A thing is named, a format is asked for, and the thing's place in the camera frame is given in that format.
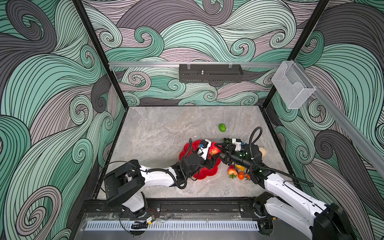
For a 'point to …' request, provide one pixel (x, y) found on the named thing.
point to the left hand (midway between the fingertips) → (215, 149)
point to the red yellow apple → (232, 171)
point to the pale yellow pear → (263, 151)
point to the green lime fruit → (222, 127)
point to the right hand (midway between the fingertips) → (214, 149)
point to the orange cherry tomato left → (241, 175)
